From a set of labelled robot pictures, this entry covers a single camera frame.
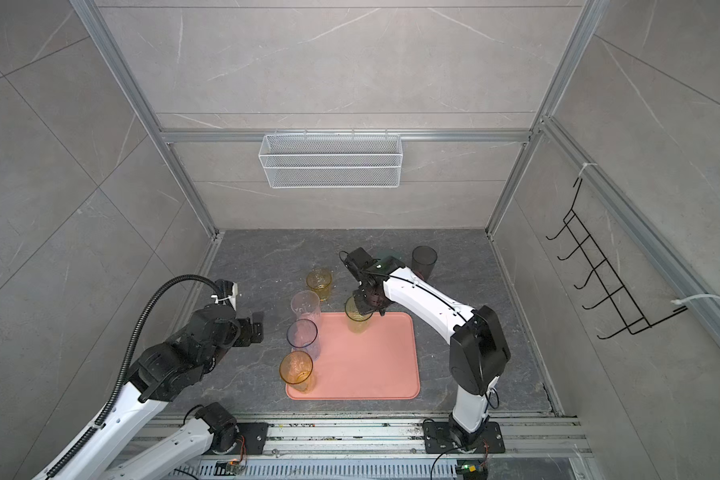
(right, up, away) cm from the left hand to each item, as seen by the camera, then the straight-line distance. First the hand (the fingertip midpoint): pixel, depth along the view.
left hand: (244, 308), depth 71 cm
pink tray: (+34, -20, +17) cm, 43 cm away
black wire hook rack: (+84, 0, -11) cm, 85 cm away
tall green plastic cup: (+27, -5, +9) cm, 29 cm away
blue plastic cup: (+12, -9, +10) cm, 18 cm away
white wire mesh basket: (+15, +46, +30) cm, 57 cm away
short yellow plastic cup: (+14, +4, +30) cm, 33 cm away
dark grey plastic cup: (+48, +11, +21) cm, 53 cm away
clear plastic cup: (+10, -3, +23) cm, 26 cm away
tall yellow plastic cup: (+11, -18, +8) cm, 22 cm away
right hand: (+31, -1, +15) cm, 34 cm away
